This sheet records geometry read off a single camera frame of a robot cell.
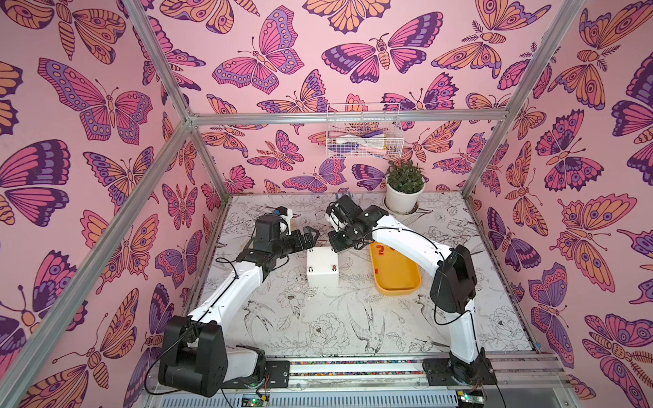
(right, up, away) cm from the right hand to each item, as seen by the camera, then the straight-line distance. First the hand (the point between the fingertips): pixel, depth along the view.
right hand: (334, 241), depth 87 cm
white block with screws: (-4, -8, -4) cm, 10 cm away
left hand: (-7, +3, -3) cm, 9 cm away
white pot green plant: (+29, +22, +16) cm, 40 cm away
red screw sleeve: (0, -8, -4) cm, 9 cm away
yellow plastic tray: (+22, -12, +5) cm, 26 cm away
